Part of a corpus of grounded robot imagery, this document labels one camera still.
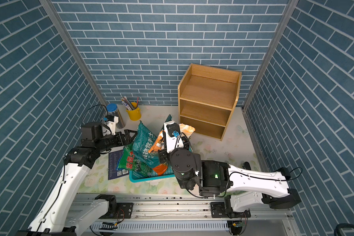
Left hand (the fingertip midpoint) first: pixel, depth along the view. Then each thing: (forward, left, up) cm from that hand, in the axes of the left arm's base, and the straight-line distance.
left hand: (134, 133), depth 72 cm
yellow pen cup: (+33, +12, -23) cm, 42 cm away
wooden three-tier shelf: (+23, -38, +5) cm, 45 cm away
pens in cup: (+32, +14, -10) cm, 36 cm away
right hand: (-12, -18, +17) cm, 27 cm away
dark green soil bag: (+8, -17, +2) cm, 19 cm away
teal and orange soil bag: (-2, -4, -3) cm, 6 cm away
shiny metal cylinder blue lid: (+24, +21, -8) cm, 33 cm away
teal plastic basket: (-14, +2, -23) cm, 27 cm away
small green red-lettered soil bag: (-11, +3, -9) cm, 14 cm away
